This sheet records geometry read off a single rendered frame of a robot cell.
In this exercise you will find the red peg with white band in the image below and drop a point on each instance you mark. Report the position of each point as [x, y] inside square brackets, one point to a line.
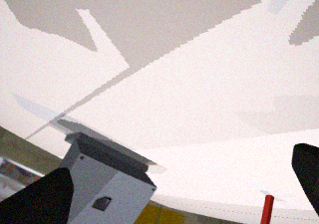
[267, 210]

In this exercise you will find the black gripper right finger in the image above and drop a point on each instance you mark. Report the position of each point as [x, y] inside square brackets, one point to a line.
[305, 162]

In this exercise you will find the grey sloped panel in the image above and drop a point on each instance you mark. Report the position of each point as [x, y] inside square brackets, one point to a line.
[110, 187]

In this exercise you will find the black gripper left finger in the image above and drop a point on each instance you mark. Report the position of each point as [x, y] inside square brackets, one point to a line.
[45, 201]

